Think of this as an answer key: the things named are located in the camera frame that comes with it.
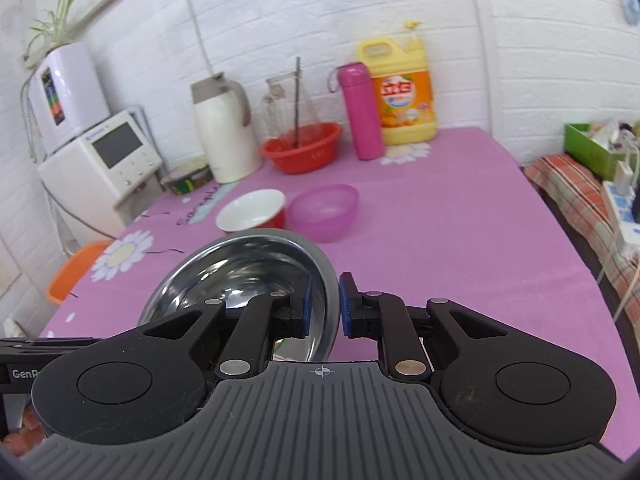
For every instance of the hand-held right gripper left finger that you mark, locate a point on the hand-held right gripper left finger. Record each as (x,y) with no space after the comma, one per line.
(303,310)

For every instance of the white appliance with screen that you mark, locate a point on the white appliance with screen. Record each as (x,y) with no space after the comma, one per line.
(90,180)

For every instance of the purple plastic bowl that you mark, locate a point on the purple plastic bowl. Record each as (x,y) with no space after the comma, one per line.
(320,215)

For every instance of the red bowl white inside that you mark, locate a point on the red bowl white inside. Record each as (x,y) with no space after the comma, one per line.
(250,210)

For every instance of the glass pitcher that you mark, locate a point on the glass pitcher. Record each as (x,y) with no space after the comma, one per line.
(277,110)

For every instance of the stainless steel bowl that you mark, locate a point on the stainless steel bowl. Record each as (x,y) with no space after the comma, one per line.
(225,270)

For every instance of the orange plastic stool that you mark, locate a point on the orange plastic stool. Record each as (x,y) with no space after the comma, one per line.
(70,275)

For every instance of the white thermos jug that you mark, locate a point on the white thermos jug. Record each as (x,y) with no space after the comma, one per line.
(225,140)

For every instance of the pink thermos bottle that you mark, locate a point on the pink thermos bottle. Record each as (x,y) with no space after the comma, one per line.
(362,115)

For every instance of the red plastic basin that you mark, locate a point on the red plastic basin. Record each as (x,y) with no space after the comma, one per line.
(312,154)

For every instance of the green plastic box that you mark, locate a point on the green plastic box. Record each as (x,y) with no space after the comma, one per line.
(585,150)

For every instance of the yellow detergent bottle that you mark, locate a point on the yellow detergent bottle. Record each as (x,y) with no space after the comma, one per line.
(405,105)

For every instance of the purple floral tablecloth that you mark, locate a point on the purple floral tablecloth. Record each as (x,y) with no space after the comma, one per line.
(450,260)

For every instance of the white wall pipe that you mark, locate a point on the white wall pipe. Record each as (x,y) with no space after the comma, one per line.
(479,45)

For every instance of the green patterned bowl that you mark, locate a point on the green patterned bowl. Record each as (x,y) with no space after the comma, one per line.
(187,182)

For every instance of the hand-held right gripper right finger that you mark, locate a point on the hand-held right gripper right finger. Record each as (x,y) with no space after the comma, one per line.
(344,305)

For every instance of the green potted plant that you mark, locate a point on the green potted plant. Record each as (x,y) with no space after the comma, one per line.
(55,25)

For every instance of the white water purifier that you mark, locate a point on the white water purifier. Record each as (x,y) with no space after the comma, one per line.
(75,90)

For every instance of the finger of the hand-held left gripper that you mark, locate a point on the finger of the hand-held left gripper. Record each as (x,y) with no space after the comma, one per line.
(55,345)

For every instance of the white charger plug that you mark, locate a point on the white charger plug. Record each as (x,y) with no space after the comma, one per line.
(624,174)

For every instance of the white power strip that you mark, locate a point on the white power strip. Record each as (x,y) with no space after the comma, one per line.
(620,217)

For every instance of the plaid bedding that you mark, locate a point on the plaid bedding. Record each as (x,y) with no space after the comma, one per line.
(565,185)

